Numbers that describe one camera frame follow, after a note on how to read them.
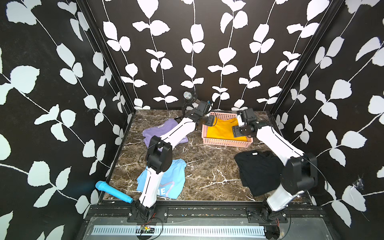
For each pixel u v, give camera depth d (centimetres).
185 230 70
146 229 71
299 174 46
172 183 82
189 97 94
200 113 73
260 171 88
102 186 80
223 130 108
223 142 96
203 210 76
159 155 55
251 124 64
